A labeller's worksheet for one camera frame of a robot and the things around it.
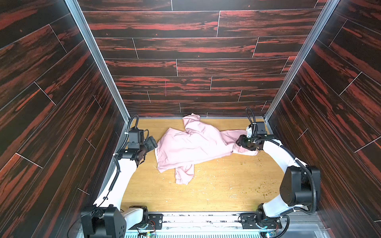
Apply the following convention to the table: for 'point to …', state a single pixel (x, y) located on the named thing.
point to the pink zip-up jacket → (180, 150)
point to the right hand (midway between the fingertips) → (243, 141)
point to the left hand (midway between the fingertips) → (151, 142)
